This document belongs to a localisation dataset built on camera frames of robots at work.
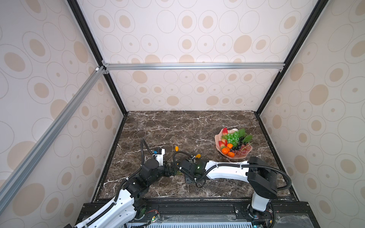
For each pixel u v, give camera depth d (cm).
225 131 99
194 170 62
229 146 97
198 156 93
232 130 102
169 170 69
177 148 97
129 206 53
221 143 96
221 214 73
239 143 95
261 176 48
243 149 89
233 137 96
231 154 90
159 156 70
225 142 98
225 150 92
